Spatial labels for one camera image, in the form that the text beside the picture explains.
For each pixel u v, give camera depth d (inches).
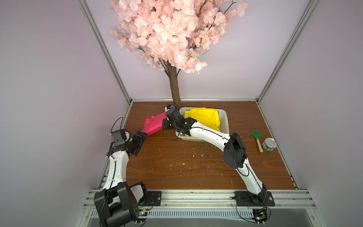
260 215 27.7
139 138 29.8
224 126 36.5
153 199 28.7
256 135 38.6
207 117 38.4
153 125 35.6
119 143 25.2
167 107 31.3
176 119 26.3
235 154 21.0
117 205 17.0
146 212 28.1
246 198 28.8
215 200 29.3
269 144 34.4
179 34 18.5
